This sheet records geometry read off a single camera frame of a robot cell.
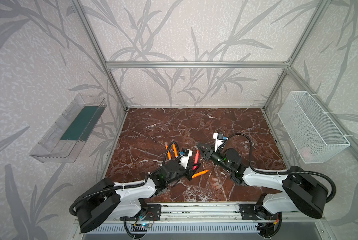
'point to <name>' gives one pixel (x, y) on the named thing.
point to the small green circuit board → (145, 225)
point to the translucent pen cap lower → (214, 179)
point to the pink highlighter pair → (196, 161)
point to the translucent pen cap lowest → (217, 185)
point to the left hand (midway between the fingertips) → (201, 161)
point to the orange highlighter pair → (175, 150)
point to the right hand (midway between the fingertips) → (197, 140)
